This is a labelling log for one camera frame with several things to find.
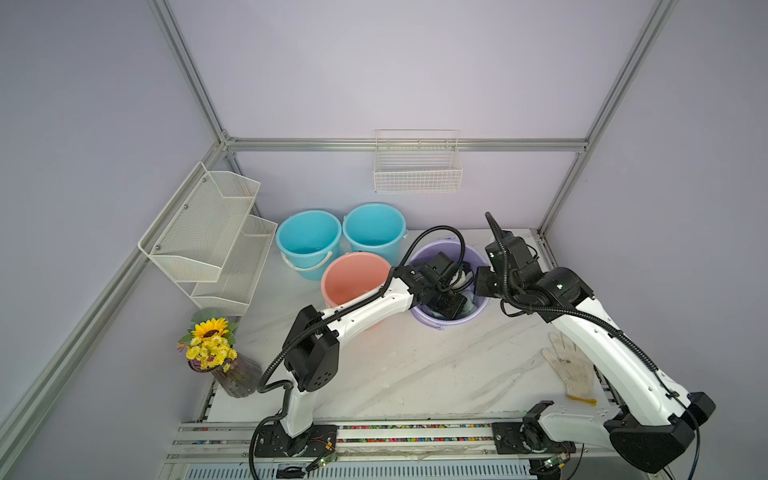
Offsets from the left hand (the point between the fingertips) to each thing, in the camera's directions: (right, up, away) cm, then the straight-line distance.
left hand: (458, 313), depth 80 cm
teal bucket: (-23, +25, +17) cm, 38 cm away
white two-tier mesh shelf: (-71, +20, +6) cm, 74 cm away
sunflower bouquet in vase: (-59, -5, -15) cm, 61 cm away
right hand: (+4, +9, -7) cm, 12 cm away
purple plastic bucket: (-1, +17, -8) cm, 19 cm away
